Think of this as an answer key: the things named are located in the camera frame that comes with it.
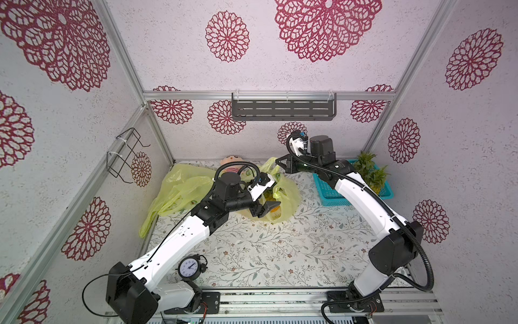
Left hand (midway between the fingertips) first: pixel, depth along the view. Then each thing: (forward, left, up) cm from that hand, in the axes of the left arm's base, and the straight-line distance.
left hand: (273, 195), depth 70 cm
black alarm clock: (-17, +32, -25) cm, 44 cm away
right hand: (+14, -2, +4) cm, 15 cm away
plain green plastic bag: (+19, +41, -21) cm, 50 cm away
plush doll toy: (+37, +22, -21) cm, 48 cm away
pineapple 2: (+17, -47, -11) cm, 51 cm away
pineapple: (-1, -1, -12) cm, 12 cm away
